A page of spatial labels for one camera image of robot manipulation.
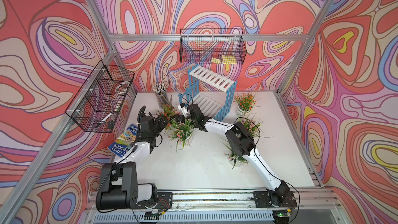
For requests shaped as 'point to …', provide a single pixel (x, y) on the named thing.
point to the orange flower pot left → (170, 112)
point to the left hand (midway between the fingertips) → (165, 119)
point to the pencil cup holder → (159, 90)
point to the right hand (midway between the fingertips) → (172, 125)
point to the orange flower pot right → (245, 102)
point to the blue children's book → (124, 140)
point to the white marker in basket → (105, 118)
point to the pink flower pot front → (236, 160)
